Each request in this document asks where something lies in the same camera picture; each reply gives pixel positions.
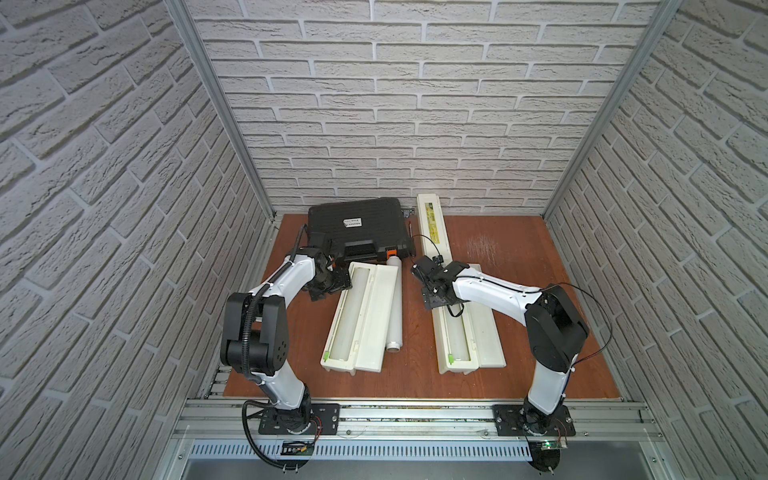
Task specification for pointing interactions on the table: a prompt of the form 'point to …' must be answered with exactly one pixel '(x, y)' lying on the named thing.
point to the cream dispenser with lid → (357, 339)
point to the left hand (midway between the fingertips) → (343, 284)
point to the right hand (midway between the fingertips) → (450, 295)
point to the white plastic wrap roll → (394, 339)
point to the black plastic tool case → (356, 230)
